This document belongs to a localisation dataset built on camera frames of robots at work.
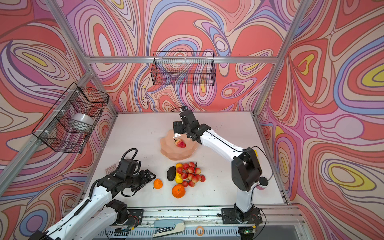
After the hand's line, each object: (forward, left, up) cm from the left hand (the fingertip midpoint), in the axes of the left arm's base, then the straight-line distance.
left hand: (153, 178), depth 81 cm
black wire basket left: (+16, +42, +24) cm, 51 cm away
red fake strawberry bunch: (+2, -20, 0) cm, 20 cm away
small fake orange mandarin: (-3, -2, -2) cm, 4 cm away
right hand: (+26, -15, +13) cm, 32 cm away
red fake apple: (+23, -13, -1) cm, 27 cm away
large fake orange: (-7, -14, 0) cm, 16 cm away
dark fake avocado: (+3, -9, -1) cm, 10 cm away
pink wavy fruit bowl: (+20, -7, -4) cm, 22 cm away
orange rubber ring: (-23, -26, -6) cm, 36 cm away
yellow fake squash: (+1, -14, -2) cm, 14 cm away
